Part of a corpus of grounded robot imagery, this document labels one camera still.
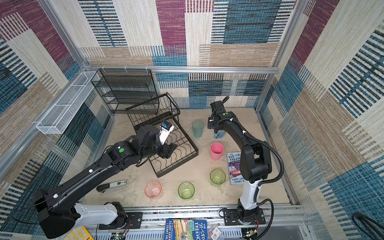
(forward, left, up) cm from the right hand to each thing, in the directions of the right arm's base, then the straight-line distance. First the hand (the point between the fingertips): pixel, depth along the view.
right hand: (216, 126), depth 93 cm
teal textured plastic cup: (+3, +11, -4) cm, 12 cm away
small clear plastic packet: (-53, +5, -12) cm, 55 cm away
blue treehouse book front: (-52, +18, -11) cm, 56 cm away
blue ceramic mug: (-2, -3, -6) cm, 7 cm away
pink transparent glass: (-33, +36, -12) cm, 51 cm away
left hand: (-20, +24, +13) cm, 34 cm away
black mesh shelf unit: (+30, +62, +7) cm, 69 cm away
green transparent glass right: (-27, +1, -10) cm, 29 cm away
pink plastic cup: (-10, 0, -11) cm, 15 cm away
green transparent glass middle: (-34, +18, -13) cm, 41 cm away
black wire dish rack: (+15, +42, -2) cm, 45 cm away
